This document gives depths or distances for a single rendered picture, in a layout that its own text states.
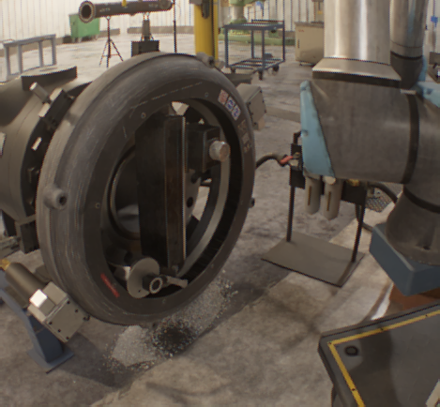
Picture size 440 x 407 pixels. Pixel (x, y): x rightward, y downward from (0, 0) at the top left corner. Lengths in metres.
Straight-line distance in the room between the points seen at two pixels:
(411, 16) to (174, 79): 0.56
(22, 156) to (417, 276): 1.01
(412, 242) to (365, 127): 0.21
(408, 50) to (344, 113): 0.36
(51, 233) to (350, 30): 0.69
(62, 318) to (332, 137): 0.71
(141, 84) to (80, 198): 0.27
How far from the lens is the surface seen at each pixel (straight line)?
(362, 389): 0.99
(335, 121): 0.60
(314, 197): 1.78
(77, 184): 0.84
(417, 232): 0.69
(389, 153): 0.61
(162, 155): 0.97
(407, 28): 0.89
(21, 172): 1.19
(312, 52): 7.61
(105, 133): 0.85
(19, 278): 1.13
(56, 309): 0.97
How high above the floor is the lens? 1.09
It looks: 24 degrees down
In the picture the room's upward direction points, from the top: 1 degrees counter-clockwise
